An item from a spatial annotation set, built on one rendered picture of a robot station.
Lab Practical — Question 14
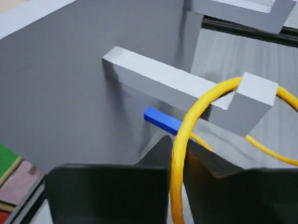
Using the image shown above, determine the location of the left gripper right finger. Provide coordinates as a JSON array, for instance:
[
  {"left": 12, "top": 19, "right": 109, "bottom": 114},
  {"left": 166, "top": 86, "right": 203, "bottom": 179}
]
[{"left": 183, "top": 138, "right": 298, "bottom": 224}]

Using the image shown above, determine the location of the orange cable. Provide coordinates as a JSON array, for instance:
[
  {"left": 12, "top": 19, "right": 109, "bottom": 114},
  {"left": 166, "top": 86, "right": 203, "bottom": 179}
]
[{"left": 170, "top": 77, "right": 298, "bottom": 224}]

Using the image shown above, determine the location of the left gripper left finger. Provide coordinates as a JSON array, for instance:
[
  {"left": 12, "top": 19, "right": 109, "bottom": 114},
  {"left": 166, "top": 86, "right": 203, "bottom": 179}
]
[{"left": 44, "top": 135, "right": 172, "bottom": 224}]

